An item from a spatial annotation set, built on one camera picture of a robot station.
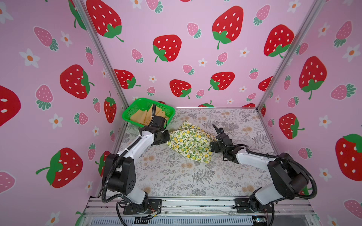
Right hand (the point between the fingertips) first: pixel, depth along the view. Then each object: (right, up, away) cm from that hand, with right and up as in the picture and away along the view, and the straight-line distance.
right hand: (215, 143), depth 92 cm
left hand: (-31, +3, -2) cm, 32 cm away
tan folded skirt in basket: (-53, +18, +17) cm, 59 cm away
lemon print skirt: (-16, 0, 0) cm, 16 cm away
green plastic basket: (-58, +30, +29) cm, 72 cm away
